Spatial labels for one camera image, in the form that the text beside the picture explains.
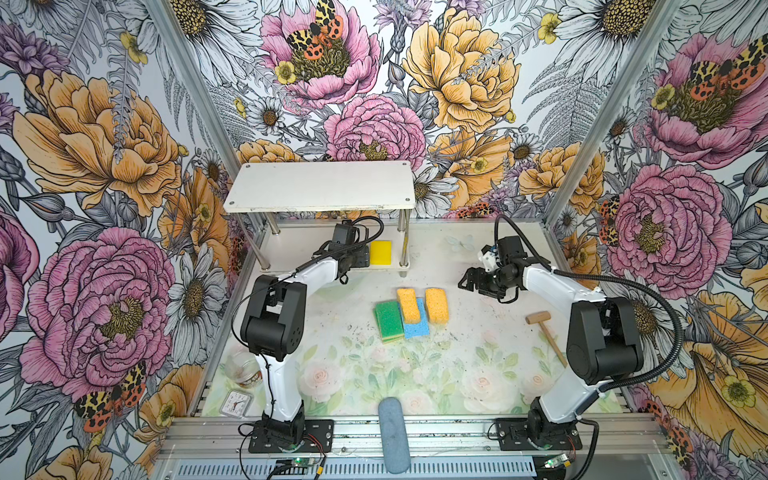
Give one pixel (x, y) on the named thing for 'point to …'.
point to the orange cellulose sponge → (409, 305)
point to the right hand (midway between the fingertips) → (470, 294)
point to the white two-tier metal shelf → (340, 194)
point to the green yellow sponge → (390, 321)
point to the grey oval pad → (394, 436)
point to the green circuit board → (303, 461)
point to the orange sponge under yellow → (437, 306)
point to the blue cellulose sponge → (416, 329)
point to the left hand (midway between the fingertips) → (355, 260)
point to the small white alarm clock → (235, 404)
